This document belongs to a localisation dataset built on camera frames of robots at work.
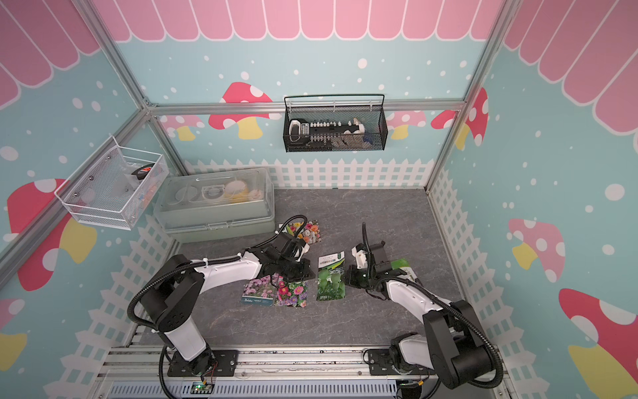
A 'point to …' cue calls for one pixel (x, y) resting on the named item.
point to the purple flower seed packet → (260, 291)
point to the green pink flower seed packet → (403, 264)
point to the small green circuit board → (200, 387)
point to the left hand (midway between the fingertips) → (314, 280)
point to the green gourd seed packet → (331, 277)
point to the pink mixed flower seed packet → (292, 294)
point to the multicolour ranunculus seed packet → (310, 230)
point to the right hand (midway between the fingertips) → (341, 276)
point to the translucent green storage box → (215, 204)
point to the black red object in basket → (143, 172)
